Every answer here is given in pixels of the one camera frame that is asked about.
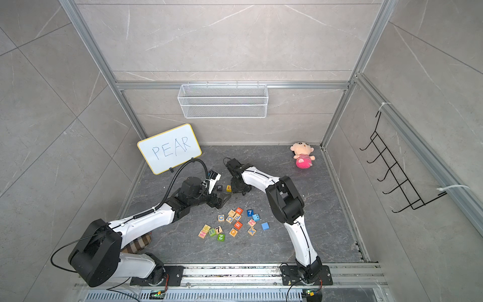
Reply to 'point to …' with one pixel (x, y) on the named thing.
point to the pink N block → (202, 234)
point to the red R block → (238, 225)
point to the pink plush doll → (302, 151)
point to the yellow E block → (229, 189)
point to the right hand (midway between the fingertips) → (240, 189)
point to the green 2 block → (221, 237)
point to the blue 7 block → (249, 212)
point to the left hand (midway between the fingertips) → (226, 188)
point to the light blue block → (256, 217)
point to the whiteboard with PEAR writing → (171, 149)
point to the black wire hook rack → (395, 170)
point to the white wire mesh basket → (225, 99)
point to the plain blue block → (265, 226)
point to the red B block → (239, 210)
